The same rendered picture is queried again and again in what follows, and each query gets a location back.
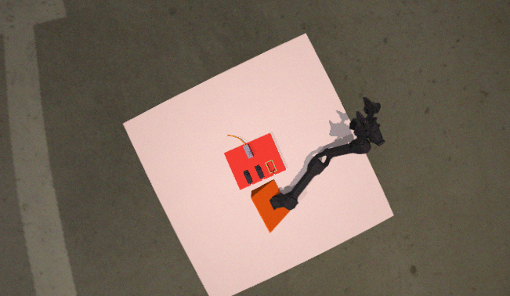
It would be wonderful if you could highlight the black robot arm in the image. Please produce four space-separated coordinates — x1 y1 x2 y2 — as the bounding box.
269 130 385 210

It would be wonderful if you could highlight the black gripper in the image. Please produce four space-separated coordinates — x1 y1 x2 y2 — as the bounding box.
354 97 381 136

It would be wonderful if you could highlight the dark grey micro servo with orange cable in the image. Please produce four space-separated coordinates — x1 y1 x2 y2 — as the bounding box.
228 135 253 159

